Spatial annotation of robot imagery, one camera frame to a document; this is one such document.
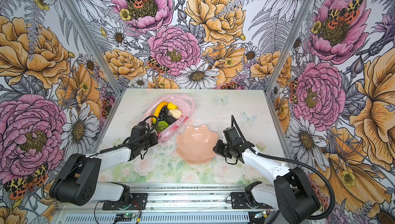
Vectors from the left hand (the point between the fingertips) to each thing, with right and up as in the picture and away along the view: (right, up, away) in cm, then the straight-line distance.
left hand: (158, 141), depth 93 cm
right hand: (+33, -5, -8) cm, 34 cm away
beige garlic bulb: (+9, +16, +9) cm, 20 cm away
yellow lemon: (+6, +20, +12) cm, 24 cm away
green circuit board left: (-9, -29, -23) cm, 38 cm away
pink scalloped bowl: (+23, -2, -1) cm, 23 cm away
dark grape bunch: (+1, +16, +9) cm, 18 cm away
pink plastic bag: (+16, +21, +8) cm, 28 cm away
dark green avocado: (+5, +12, +8) cm, 15 cm away
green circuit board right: (+54, -28, -22) cm, 65 cm away
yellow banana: (-1, +21, +8) cm, 22 cm away
